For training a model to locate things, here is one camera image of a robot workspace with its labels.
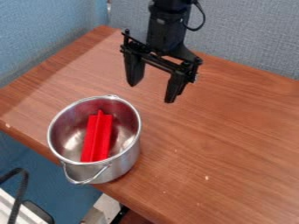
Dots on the red block object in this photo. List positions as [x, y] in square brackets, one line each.
[98, 137]

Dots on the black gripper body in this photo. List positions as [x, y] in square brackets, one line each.
[162, 48]

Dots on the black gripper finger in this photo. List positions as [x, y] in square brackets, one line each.
[135, 68]
[176, 83]

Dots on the white device under table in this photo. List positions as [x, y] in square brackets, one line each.
[31, 214]

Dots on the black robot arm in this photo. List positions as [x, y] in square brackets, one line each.
[196, 17]

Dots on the metal pot with handles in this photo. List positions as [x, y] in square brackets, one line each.
[66, 136]

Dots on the white table bracket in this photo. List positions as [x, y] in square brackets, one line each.
[106, 212]

